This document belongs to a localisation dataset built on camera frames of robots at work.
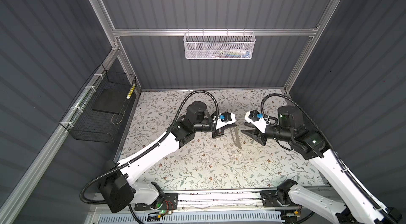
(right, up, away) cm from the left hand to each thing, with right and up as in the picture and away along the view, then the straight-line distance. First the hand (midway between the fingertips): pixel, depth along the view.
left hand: (234, 121), depth 67 cm
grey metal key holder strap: (+1, -7, +2) cm, 7 cm away
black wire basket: (-63, +3, +6) cm, 63 cm away
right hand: (+5, -2, -1) cm, 5 cm away
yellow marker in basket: (-52, +14, +15) cm, 56 cm away
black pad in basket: (-59, +9, +10) cm, 60 cm away
